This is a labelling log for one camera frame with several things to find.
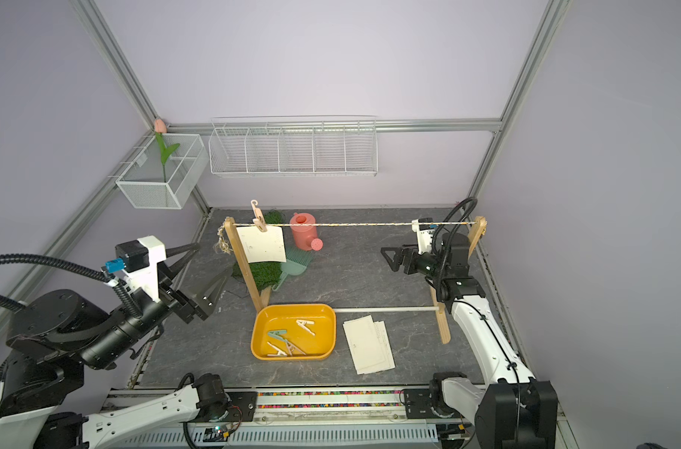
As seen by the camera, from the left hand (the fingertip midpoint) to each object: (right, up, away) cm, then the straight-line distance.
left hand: (215, 261), depth 48 cm
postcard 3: (+30, -29, +35) cm, 55 cm away
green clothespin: (+1, -26, +37) cm, 45 cm away
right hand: (+35, +1, +31) cm, 47 cm away
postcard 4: (+34, -31, +34) cm, 57 cm away
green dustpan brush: (+3, -6, +55) cm, 55 cm away
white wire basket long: (+5, +35, +49) cm, 61 cm away
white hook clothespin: (+2, -30, +34) cm, 45 cm away
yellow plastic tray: (+6, -26, +39) cm, 47 cm away
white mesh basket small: (-37, +20, +35) cm, 55 cm away
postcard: (+3, +2, +15) cm, 15 cm away
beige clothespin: (+5, -29, +35) cm, 46 cm away
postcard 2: (+28, -29, +37) cm, 54 cm away
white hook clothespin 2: (+9, -23, +39) cm, 46 cm away
